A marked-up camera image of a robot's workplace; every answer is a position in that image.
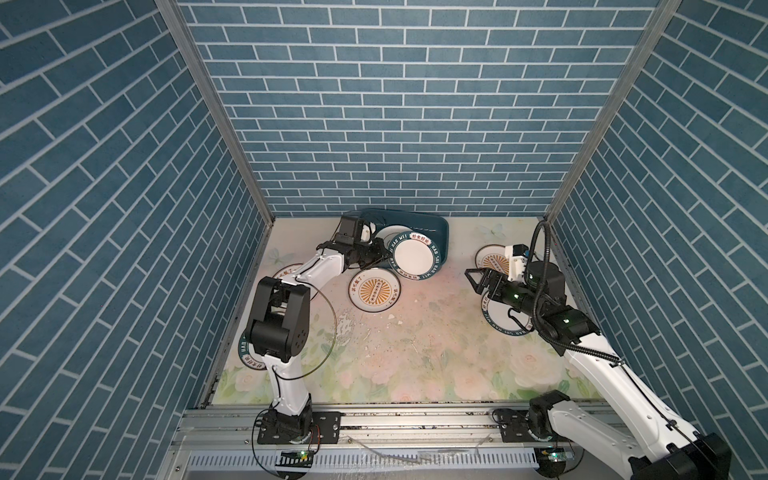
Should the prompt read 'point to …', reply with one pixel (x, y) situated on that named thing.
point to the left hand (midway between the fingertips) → (393, 253)
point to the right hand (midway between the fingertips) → (474, 272)
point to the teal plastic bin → (432, 224)
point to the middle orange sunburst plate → (374, 290)
